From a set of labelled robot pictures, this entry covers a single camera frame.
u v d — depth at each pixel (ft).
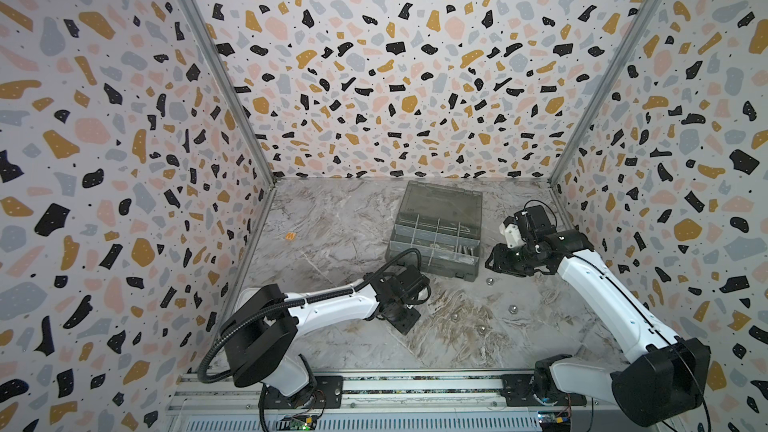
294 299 1.51
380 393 2.45
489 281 3.08
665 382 1.26
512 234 2.45
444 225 3.82
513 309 2.88
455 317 2.83
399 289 2.12
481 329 2.75
